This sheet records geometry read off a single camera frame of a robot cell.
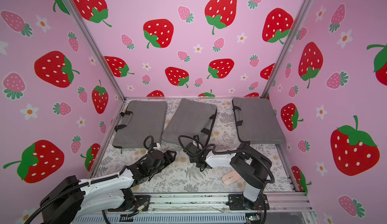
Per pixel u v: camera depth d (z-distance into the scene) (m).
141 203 0.73
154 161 0.64
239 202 0.74
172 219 0.70
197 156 0.69
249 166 0.47
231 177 0.80
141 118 1.04
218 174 0.84
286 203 0.75
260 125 1.03
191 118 1.03
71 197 0.42
